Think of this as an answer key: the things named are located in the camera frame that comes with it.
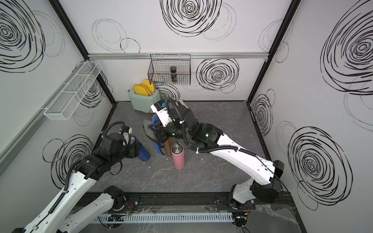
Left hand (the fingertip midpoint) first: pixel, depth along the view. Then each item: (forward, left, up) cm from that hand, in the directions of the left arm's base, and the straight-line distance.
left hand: (135, 144), depth 74 cm
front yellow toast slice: (+41, +7, +1) cm, 41 cm away
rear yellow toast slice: (+47, +2, -1) cm, 47 cm away
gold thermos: (+9, -14, -18) cm, 24 cm away
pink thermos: (-3, -22, +1) cm, 22 cm away
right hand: (-2, -13, +20) cm, 24 cm away
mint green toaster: (+37, +6, -7) cm, 38 cm away
